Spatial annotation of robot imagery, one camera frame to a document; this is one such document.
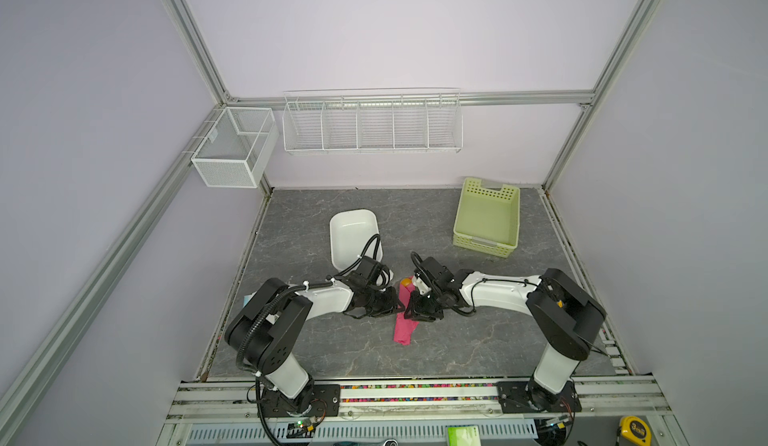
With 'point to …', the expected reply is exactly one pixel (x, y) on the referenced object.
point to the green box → (463, 435)
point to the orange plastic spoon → (406, 281)
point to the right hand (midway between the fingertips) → (407, 319)
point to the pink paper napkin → (403, 328)
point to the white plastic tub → (349, 231)
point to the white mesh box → (237, 147)
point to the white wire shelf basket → (373, 120)
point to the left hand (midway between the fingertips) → (403, 312)
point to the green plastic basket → (488, 217)
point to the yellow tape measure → (636, 431)
